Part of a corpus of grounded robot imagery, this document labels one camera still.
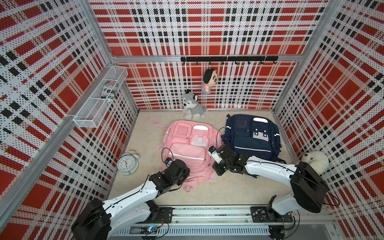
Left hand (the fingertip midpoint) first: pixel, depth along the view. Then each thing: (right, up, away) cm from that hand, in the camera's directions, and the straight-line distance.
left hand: (192, 168), depth 84 cm
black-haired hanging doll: (+10, +53, +7) cm, 55 cm away
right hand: (+14, +1, +2) cm, 15 cm away
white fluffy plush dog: (+63, +7, -10) cm, 65 cm away
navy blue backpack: (+41, +17, +18) cm, 48 cm away
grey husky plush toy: (-2, +37, +23) cm, 43 cm away
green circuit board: (-19, -25, -14) cm, 34 cm away
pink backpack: (-2, +14, +12) cm, 19 cm away
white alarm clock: (-39, +1, +5) cm, 40 cm away
